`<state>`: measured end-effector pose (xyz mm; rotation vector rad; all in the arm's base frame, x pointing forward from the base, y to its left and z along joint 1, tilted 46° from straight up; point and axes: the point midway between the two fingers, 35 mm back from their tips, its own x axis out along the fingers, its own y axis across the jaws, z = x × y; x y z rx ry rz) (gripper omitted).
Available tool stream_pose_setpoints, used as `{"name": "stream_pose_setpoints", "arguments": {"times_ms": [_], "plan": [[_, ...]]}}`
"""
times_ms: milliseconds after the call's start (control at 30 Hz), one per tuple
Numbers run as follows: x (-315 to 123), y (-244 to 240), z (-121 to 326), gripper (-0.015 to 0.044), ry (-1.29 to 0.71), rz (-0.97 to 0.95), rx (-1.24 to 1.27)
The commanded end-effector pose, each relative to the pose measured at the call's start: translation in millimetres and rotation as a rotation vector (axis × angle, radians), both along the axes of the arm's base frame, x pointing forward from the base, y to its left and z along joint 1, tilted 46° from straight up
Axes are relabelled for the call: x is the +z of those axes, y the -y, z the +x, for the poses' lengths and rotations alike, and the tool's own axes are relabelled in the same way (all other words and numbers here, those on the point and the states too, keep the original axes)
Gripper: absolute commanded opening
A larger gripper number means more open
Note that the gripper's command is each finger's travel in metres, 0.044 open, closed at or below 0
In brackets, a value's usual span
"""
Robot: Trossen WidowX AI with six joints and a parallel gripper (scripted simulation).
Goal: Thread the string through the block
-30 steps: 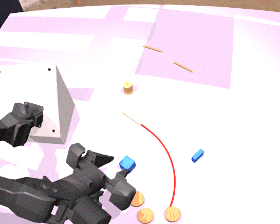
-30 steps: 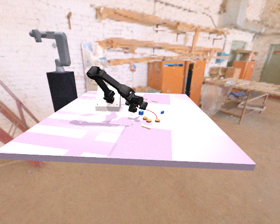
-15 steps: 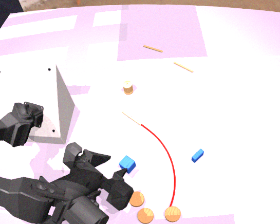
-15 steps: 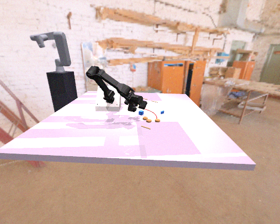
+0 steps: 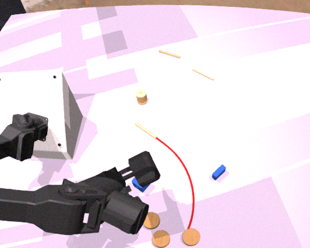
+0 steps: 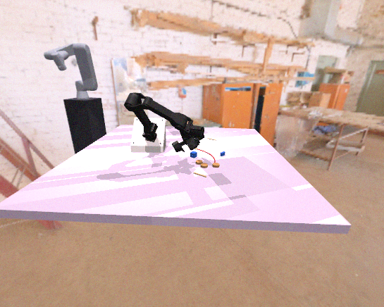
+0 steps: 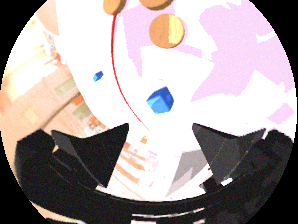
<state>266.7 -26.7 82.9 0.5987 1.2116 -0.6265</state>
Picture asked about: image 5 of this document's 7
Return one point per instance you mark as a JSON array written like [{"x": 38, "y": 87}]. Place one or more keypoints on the small tan wooden cylinder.
[{"x": 141, "y": 96}]

